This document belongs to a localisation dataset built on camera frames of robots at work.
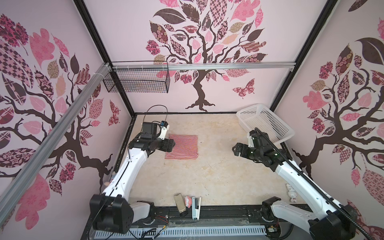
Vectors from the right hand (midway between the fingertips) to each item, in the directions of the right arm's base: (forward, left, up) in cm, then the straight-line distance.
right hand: (240, 148), depth 80 cm
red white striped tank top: (+10, +31, -15) cm, 36 cm away
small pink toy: (-24, +29, -12) cm, 39 cm away
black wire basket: (+44, +54, +17) cm, 72 cm away
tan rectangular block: (-24, +33, -13) cm, 43 cm away
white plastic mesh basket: (+36, -28, -15) cm, 48 cm away
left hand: (+3, +40, +1) cm, 40 cm away
